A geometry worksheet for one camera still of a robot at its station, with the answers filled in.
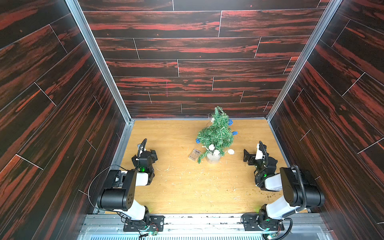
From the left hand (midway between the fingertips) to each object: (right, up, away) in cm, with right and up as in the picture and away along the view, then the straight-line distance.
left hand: (145, 152), depth 94 cm
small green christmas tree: (+42, +10, -21) cm, 48 cm away
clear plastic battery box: (+32, -2, +5) cm, 32 cm away
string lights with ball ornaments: (+41, +5, -17) cm, 44 cm away
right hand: (+70, +2, -2) cm, 71 cm away
